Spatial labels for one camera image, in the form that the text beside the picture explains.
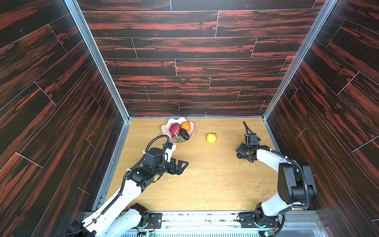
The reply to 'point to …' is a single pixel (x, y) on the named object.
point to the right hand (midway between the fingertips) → (245, 151)
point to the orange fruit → (186, 125)
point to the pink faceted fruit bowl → (165, 129)
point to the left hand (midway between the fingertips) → (182, 162)
